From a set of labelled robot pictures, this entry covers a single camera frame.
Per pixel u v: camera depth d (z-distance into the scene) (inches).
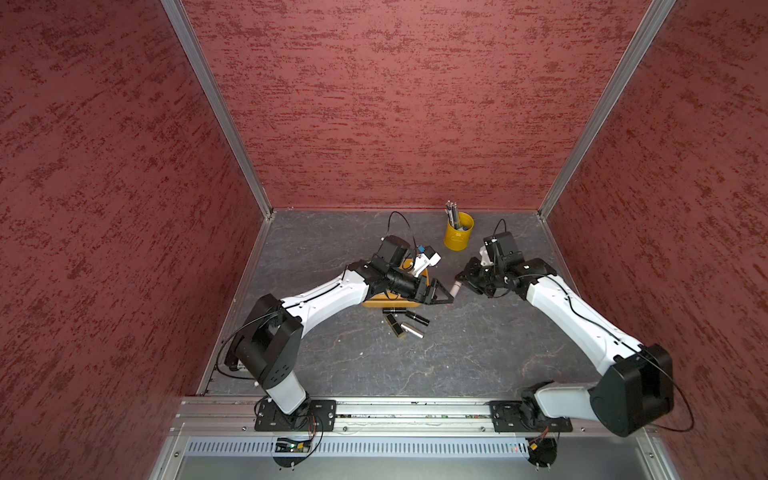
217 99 34.2
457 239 40.7
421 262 29.1
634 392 15.7
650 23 28.5
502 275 23.4
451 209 39.3
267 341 17.4
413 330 34.5
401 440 28.0
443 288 27.4
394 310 36.2
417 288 27.0
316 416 29.2
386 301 28.9
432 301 26.4
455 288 31.7
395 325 34.9
